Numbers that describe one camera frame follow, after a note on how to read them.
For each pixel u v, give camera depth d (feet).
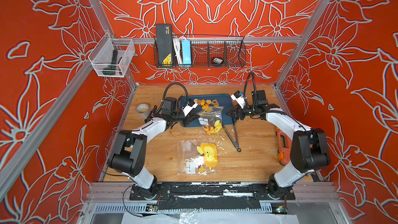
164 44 2.87
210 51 3.27
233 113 2.54
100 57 2.60
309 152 1.46
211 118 2.79
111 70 2.57
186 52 2.94
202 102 3.51
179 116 2.49
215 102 3.50
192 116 2.57
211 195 2.39
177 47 2.88
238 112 2.50
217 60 3.14
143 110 3.40
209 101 3.50
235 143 2.87
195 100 3.60
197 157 2.67
